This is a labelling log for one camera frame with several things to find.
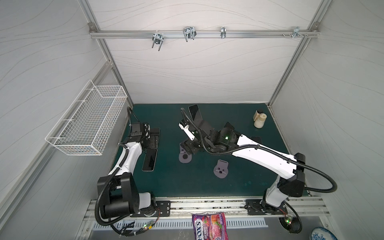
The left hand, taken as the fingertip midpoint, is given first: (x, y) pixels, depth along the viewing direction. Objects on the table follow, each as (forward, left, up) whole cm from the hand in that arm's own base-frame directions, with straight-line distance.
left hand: (152, 139), depth 88 cm
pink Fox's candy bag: (-41, -34, -7) cm, 54 cm away
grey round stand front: (-16, -41, -5) cm, 44 cm away
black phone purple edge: (+10, -70, -13) cm, 72 cm away
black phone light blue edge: (-4, -4, +8) cm, 9 cm away
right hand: (-8, -24, +18) cm, 30 cm away
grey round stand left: (-6, -19, -10) cm, 23 cm away
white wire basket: (-8, +25, +21) cm, 33 cm away
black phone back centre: (+20, -25, +3) cm, 32 cm away
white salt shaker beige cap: (+19, -71, -7) cm, 74 cm away
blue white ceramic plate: (-42, -84, -7) cm, 94 cm away
